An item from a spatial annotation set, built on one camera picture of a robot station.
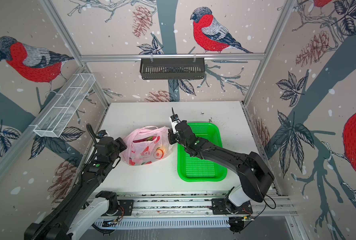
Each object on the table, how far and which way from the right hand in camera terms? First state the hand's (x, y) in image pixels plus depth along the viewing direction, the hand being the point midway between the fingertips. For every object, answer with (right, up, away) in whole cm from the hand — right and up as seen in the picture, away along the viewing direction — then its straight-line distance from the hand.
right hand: (167, 131), depth 82 cm
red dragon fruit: (-11, -4, -2) cm, 12 cm away
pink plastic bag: (-12, -8, -2) cm, 14 cm away
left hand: (-26, -3, -2) cm, 26 cm away
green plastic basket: (+14, -23, +4) cm, 27 cm away
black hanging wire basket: (+1, +43, +24) cm, 49 cm away
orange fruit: (-3, -12, +7) cm, 14 cm away
